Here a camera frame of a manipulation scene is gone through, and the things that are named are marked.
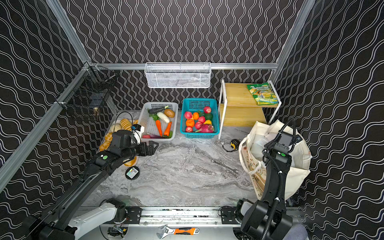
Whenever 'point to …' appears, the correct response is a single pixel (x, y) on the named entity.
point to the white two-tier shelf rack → (235, 109)
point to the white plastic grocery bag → (258, 144)
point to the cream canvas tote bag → (251, 156)
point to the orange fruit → (190, 122)
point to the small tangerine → (195, 115)
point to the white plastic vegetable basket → (159, 120)
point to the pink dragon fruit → (205, 128)
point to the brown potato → (169, 113)
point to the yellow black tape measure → (234, 144)
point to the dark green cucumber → (156, 110)
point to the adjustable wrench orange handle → (165, 230)
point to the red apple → (188, 115)
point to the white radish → (163, 117)
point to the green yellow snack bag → (263, 94)
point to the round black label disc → (132, 173)
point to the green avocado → (208, 116)
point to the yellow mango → (208, 122)
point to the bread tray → (134, 117)
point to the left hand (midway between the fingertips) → (154, 144)
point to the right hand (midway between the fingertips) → (280, 146)
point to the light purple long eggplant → (152, 136)
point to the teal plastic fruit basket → (199, 118)
